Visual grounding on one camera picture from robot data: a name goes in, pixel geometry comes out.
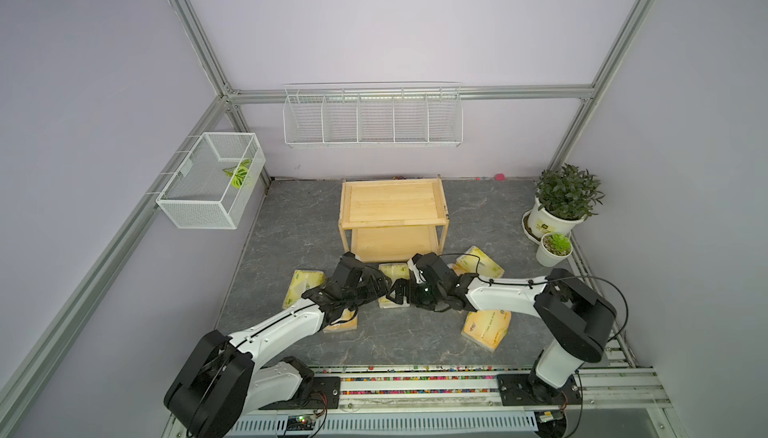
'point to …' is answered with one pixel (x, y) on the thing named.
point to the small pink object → (499, 177)
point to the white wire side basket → (201, 195)
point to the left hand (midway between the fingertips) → (382, 289)
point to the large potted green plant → (565, 197)
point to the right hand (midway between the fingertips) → (395, 296)
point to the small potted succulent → (553, 248)
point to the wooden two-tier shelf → (393, 219)
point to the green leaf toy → (241, 173)
